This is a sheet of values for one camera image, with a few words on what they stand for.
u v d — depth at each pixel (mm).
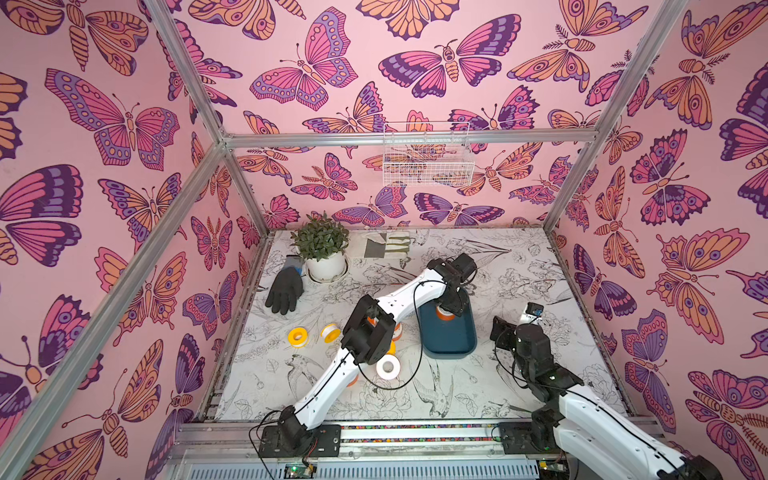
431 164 1062
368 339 598
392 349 876
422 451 730
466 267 779
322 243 900
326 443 735
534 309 729
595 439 519
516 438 730
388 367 838
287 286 1021
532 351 633
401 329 916
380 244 1161
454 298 708
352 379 824
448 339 901
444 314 939
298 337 906
